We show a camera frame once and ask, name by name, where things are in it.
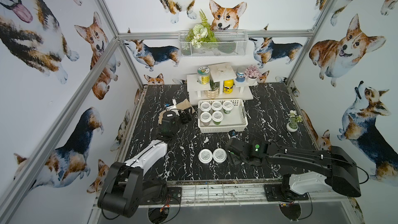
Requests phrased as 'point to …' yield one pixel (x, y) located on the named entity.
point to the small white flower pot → (292, 126)
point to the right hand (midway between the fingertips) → (234, 149)
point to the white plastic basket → (237, 120)
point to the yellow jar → (228, 86)
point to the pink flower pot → (252, 73)
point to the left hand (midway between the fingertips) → (185, 105)
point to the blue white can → (240, 74)
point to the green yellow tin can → (203, 75)
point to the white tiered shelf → (221, 82)
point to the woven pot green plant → (213, 93)
